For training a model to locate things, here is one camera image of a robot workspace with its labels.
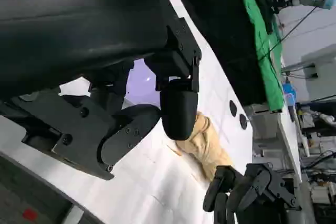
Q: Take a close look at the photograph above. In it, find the white wall box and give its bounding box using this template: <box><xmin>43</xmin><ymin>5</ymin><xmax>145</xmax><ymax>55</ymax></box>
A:
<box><xmin>301</xmin><ymin>50</ymin><xmax>336</xmax><ymax>81</ymax></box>

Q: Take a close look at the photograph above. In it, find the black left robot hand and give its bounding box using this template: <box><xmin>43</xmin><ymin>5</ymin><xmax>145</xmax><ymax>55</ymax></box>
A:
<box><xmin>0</xmin><ymin>0</ymin><xmax>202</xmax><ymax>182</ymax></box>

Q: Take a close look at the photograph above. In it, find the green cloth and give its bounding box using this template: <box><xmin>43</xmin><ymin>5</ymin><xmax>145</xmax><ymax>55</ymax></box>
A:
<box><xmin>232</xmin><ymin>0</ymin><xmax>286</xmax><ymax>112</ymax></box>

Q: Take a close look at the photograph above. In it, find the lilac plate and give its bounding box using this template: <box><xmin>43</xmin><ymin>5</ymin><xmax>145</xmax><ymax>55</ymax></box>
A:
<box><xmin>124</xmin><ymin>60</ymin><xmax>161</xmax><ymax>108</ymax></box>

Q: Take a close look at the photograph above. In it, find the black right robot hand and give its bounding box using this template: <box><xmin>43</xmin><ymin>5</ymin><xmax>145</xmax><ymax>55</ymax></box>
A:
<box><xmin>202</xmin><ymin>163</ymin><xmax>302</xmax><ymax>224</ymax></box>

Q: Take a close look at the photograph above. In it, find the small blue box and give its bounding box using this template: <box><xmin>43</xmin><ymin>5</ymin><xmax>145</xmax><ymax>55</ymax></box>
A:
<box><xmin>283</xmin><ymin>83</ymin><xmax>296</xmax><ymax>106</ymax></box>

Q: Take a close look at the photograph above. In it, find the black backdrop cloth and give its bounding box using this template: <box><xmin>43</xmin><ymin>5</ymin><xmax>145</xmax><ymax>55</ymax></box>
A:
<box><xmin>167</xmin><ymin>0</ymin><xmax>271</xmax><ymax>106</ymax></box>

